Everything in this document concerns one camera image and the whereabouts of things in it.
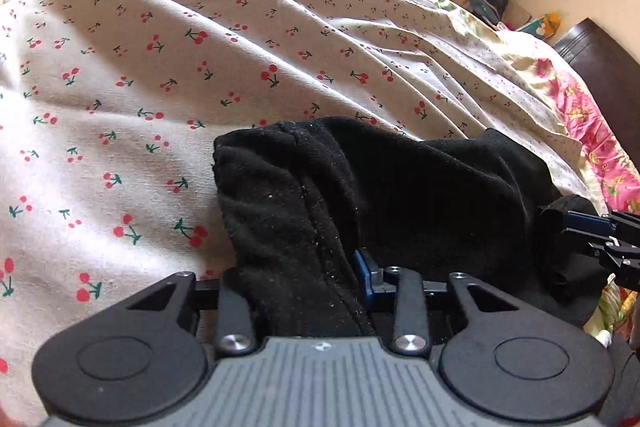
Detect black pants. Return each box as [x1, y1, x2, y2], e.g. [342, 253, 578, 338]
[212, 116, 613, 340]

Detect cherry print bed sheet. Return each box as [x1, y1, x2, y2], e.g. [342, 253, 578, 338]
[0, 0, 596, 418]

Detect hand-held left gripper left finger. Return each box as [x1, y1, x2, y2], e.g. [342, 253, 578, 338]
[122, 271, 257, 356]

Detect dark wooden board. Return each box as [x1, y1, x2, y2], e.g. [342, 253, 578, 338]
[552, 18, 640, 142]

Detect pink floral quilt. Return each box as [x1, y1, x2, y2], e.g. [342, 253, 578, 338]
[165, 0, 640, 338]

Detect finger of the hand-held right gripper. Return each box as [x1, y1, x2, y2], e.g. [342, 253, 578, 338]
[562, 209, 640, 242]
[587, 238, 640, 292]

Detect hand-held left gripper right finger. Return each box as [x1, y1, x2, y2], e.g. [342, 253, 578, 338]
[352, 249, 528, 356]

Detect colourful small box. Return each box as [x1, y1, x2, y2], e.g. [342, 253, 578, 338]
[517, 11, 561, 40]

